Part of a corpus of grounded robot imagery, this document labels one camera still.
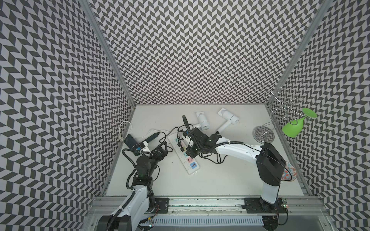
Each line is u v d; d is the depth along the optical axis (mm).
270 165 462
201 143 647
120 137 1012
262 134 987
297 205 751
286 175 821
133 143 954
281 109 1075
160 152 743
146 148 739
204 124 992
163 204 724
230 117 1040
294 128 788
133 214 502
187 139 769
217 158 894
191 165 844
